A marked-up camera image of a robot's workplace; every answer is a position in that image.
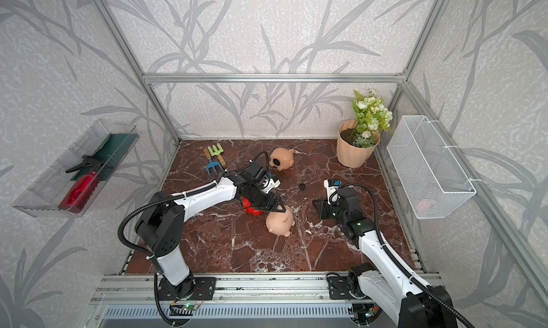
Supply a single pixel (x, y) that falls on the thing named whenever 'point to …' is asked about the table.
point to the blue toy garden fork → (215, 165)
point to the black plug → (302, 186)
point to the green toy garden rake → (217, 152)
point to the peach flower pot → (349, 155)
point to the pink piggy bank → (280, 222)
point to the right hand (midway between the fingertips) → (314, 200)
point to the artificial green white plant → (371, 118)
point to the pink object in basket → (424, 204)
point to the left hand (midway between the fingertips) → (278, 209)
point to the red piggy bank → (247, 205)
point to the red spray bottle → (78, 193)
